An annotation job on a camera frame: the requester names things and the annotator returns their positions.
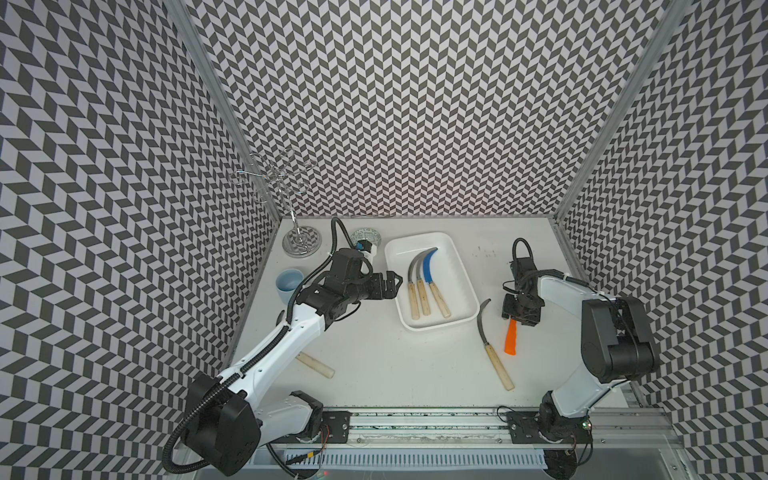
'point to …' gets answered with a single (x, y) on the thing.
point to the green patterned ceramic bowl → (367, 233)
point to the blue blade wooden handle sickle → (434, 289)
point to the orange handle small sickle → (510, 340)
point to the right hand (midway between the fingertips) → (514, 322)
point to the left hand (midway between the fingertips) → (387, 282)
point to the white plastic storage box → (448, 273)
